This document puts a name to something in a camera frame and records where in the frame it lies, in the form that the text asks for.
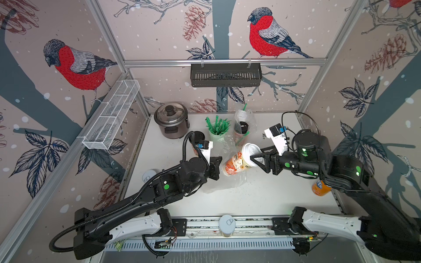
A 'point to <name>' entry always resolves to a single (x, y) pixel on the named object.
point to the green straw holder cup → (217, 130)
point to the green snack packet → (119, 244)
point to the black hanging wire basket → (228, 74)
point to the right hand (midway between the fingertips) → (255, 152)
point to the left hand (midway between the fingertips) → (225, 157)
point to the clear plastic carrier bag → (251, 120)
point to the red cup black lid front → (240, 138)
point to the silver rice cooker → (172, 119)
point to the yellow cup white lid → (242, 160)
